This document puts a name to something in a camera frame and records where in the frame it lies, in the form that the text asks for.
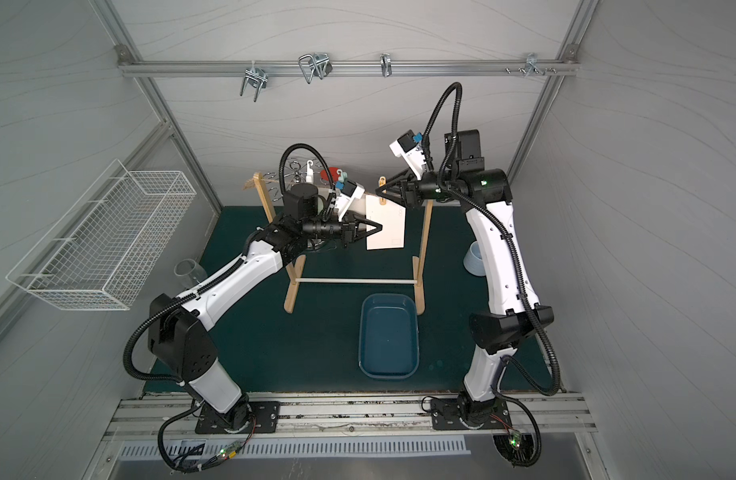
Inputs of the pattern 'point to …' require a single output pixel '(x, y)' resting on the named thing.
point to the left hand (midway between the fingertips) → (374, 228)
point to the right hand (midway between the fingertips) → (380, 188)
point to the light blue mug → (473, 261)
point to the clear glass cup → (189, 273)
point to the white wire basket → (103, 251)
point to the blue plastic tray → (388, 337)
